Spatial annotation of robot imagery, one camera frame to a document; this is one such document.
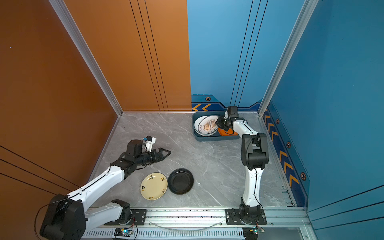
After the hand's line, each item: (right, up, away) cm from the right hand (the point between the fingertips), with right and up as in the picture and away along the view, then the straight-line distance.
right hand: (214, 122), depth 103 cm
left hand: (-29, -18, -20) cm, 40 cm away
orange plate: (+7, -6, -17) cm, 19 cm away
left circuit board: (-47, -53, -32) cm, 78 cm away
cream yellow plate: (-37, -37, -19) cm, 55 cm away
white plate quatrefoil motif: (-13, -1, +6) cm, 14 cm away
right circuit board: (+14, -53, -33) cm, 64 cm away
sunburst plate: (-5, -2, +3) cm, 6 cm away
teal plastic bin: (+2, -11, +5) cm, 12 cm away
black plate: (-22, -34, -18) cm, 44 cm away
